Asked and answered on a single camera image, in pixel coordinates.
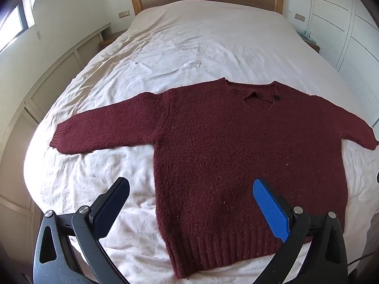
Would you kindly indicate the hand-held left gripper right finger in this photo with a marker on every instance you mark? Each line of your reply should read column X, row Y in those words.
column 271, row 207

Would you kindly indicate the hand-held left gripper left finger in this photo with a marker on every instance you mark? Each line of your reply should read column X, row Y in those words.
column 114, row 204

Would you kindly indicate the maroon knit sweater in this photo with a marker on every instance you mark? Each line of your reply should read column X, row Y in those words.
column 222, row 153

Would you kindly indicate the wooden nightstand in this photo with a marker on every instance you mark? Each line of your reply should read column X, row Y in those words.
column 109, row 40
column 314, row 46

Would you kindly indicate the bed with white sheet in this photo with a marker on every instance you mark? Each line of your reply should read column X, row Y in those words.
column 192, row 41

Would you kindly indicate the white wardrobe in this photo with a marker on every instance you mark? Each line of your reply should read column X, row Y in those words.
column 346, row 20

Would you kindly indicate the window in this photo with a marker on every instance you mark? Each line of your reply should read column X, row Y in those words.
column 11, row 26

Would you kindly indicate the low beige wall cabinet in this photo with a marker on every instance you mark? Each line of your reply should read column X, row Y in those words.
column 53, row 80

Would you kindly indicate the wall switch panel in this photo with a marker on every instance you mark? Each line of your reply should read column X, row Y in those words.
column 300, row 17
column 124, row 14

